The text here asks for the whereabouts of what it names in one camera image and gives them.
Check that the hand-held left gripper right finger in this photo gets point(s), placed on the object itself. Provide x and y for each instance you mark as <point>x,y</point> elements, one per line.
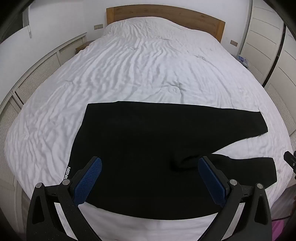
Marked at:
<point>211,182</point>

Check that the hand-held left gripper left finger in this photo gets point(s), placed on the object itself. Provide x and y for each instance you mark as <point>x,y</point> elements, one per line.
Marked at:
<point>89,180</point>

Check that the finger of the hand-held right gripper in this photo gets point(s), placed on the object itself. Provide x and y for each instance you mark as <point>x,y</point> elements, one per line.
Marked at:
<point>290,158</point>

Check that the black pants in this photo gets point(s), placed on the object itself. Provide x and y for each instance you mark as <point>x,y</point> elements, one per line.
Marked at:
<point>143,150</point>

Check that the pink object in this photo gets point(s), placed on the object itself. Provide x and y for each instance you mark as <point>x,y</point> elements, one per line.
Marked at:
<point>283,230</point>

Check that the blue patterned packet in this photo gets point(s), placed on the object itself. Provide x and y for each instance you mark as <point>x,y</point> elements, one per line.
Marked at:
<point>243,60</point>

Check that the white wardrobe doors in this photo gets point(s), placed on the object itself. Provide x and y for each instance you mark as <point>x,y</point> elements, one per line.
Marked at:
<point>266,46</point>

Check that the white louvered cabinet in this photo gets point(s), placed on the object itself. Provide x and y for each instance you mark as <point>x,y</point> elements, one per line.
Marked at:
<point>34,76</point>

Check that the white bed duvet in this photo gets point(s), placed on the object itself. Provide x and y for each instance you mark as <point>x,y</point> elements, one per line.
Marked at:
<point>129,67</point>

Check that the wooden nightstand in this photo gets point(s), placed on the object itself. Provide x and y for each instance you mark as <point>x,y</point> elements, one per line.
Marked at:
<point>83,45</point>

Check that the wooden headboard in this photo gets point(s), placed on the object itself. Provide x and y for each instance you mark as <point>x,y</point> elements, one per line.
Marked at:
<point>161,14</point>

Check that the wall switch plate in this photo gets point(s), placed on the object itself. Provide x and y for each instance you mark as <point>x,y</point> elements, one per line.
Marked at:
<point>234,42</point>
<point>98,26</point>

